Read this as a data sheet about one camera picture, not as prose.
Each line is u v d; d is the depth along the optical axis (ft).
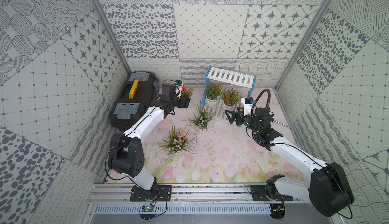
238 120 2.38
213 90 3.19
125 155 1.46
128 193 2.46
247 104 2.33
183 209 2.13
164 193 2.40
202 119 2.80
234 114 2.35
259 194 2.40
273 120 3.31
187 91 2.74
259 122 2.04
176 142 2.50
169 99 2.19
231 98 3.05
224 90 3.14
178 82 2.54
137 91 3.13
